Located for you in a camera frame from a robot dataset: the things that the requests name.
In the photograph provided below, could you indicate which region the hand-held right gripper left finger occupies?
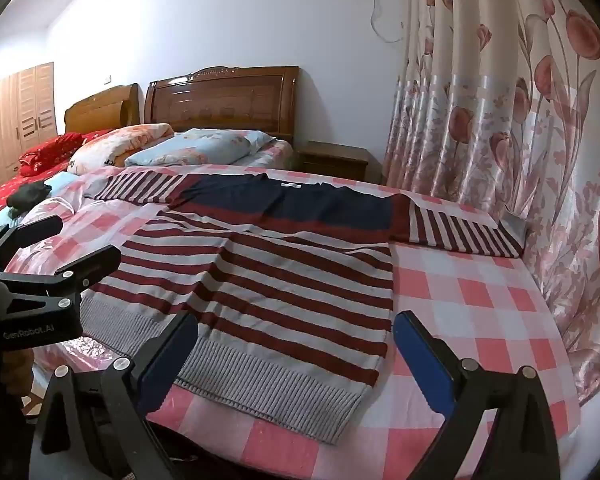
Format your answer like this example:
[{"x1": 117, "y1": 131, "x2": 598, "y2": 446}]
[{"x1": 28, "y1": 311, "x2": 199, "y2": 480}]

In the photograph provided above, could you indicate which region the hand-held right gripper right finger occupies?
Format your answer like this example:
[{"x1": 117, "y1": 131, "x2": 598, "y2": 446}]
[{"x1": 393, "y1": 310, "x2": 561, "y2": 480}]

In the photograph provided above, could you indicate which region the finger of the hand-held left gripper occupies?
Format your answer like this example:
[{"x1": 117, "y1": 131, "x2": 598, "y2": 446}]
[
  {"x1": 0, "y1": 245, "x2": 122, "y2": 312},
  {"x1": 0, "y1": 215, "x2": 64, "y2": 273}
]

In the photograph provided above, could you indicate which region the red grey striped knit sweater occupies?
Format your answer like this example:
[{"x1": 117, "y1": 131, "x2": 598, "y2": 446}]
[{"x1": 82, "y1": 169, "x2": 526, "y2": 446}]

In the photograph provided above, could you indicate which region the person's left hand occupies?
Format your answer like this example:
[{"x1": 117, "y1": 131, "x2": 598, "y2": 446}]
[{"x1": 2, "y1": 347, "x2": 35, "y2": 417}]

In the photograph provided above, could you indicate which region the dark cloth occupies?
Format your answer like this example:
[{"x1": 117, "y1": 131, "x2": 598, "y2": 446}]
[{"x1": 6, "y1": 183, "x2": 52, "y2": 211}]

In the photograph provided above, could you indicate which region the light blue sheet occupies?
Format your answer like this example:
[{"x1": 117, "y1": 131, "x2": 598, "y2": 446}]
[{"x1": 0, "y1": 172, "x2": 81, "y2": 231}]

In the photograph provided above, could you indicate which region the pink white checked bed cover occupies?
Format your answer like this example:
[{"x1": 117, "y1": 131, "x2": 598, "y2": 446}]
[{"x1": 5, "y1": 162, "x2": 583, "y2": 480}]

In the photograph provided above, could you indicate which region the orange floral quilt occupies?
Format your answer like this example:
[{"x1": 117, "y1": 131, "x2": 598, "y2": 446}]
[{"x1": 67, "y1": 123, "x2": 176, "y2": 175}]

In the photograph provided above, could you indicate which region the light wooden wardrobe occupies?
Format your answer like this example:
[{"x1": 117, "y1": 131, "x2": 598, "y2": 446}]
[{"x1": 0, "y1": 62, "x2": 56, "y2": 201}]

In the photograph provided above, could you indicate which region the small plain wooden headboard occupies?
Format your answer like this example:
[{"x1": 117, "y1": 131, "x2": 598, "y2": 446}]
[{"x1": 63, "y1": 83, "x2": 145, "y2": 136}]

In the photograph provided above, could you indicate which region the light blue floral quilt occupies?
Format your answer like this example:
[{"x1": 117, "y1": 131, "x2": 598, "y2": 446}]
[{"x1": 125, "y1": 128, "x2": 277, "y2": 167}]

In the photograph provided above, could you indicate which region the large carved wooden headboard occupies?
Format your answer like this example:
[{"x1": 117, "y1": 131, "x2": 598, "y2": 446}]
[{"x1": 144, "y1": 66, "x2": 301, "y2": 146}]

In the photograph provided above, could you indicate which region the pink floral bed sheet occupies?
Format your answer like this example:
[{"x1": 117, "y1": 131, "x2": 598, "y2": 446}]
[{"x1": 235, "y1": 140, "x2": 295, "y2": 167}]

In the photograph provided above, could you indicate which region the wooden nightstand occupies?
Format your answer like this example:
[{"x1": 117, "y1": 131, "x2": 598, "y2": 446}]
[{"x1": 295, "y1": 141, "x2": 371, "y2": 182}]

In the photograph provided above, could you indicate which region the pink tulip print curtain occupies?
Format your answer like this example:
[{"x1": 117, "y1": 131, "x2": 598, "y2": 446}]
[{"x1": 380, "y1": 0, "x2": 600, "y2": 406}]

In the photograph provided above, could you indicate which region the thin wall cable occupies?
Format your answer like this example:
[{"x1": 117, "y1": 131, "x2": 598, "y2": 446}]
[{"x1": 369, "y1": 0, "x2": 406, "y2": 44}]

